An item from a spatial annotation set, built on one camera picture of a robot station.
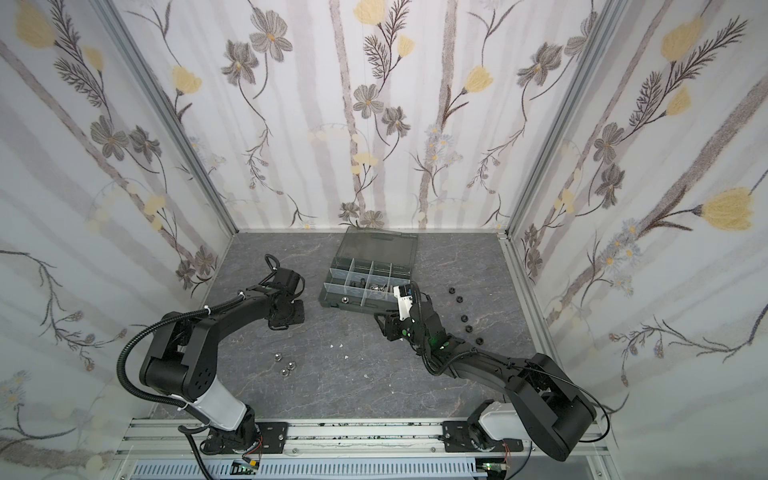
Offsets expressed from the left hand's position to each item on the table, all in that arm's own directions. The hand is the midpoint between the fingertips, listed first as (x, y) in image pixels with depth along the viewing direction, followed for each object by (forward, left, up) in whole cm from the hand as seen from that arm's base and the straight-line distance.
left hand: (293, 309), depth 94 cm
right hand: (-7, -26, +13) cm, 30 cm away
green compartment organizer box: (+18, -23, -2) cm, 29 cm away
